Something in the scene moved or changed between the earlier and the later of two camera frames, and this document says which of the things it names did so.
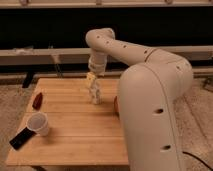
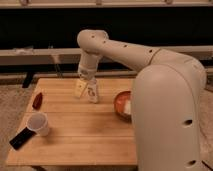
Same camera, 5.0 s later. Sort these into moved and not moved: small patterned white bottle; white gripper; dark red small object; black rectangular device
Moved: white gripper
Not moved: black rectangular device; dark red small object; small patterned white bottle
